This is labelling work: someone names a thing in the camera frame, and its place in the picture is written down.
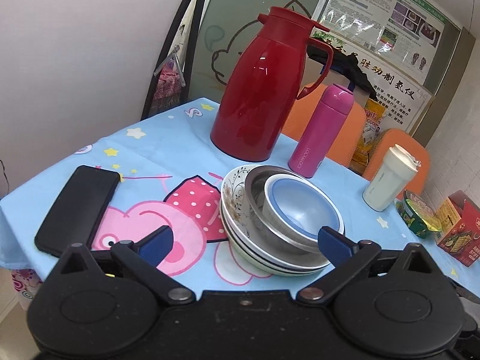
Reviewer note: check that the stainless steel bowl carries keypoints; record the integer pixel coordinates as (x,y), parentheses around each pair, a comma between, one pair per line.
(298,209)

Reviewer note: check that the blue plastic bowl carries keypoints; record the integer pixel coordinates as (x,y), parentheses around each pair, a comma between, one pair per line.
(300,206)

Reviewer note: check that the orange chair left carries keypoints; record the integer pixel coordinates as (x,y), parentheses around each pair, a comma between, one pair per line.
(343,148)

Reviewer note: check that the white board with black frame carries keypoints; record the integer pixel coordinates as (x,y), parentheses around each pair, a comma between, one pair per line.
(171,79)

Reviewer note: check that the red cracker box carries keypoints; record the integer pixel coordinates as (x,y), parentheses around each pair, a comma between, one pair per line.
(460,220)

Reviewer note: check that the white plate with dark rim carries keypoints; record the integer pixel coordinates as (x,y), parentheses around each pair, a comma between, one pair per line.
(258,261)

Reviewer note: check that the orange chair right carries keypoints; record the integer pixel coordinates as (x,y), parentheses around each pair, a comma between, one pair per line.
(388,139)

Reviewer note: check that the pink thermos bottle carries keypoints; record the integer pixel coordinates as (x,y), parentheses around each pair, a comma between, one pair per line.
(326,121)

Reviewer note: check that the red thermos jug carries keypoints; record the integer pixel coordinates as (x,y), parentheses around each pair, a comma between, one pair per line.
(265,84)

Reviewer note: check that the wall poster with charts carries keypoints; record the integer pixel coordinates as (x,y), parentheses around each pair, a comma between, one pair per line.
(412,35)

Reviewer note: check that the white floral plate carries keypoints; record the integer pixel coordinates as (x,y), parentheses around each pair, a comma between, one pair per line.
(242,199)

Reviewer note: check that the green instant noodle bowl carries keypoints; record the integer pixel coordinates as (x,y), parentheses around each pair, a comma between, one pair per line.
(418,216)

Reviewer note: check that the yellow snack bag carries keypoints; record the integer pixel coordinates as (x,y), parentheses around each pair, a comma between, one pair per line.
(374,113)

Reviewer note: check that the black smartphone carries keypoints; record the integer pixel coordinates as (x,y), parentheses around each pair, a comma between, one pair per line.
(78,210)

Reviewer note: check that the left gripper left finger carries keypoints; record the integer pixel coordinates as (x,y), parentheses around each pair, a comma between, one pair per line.
(141,260)

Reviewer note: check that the white travel tumbler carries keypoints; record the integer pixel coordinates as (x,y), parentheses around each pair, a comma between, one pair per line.
(390,178)

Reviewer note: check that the white notice with calligraphy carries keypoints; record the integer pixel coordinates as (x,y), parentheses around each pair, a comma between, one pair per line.
(405,100)

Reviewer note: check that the black cloth on bag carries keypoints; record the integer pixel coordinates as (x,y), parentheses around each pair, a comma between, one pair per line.
(347,66)

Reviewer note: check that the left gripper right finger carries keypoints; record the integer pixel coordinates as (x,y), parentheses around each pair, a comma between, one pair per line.
(348,258)

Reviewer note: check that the orange chair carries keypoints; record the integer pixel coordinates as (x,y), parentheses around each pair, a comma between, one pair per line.
(343,148)
(388,139)

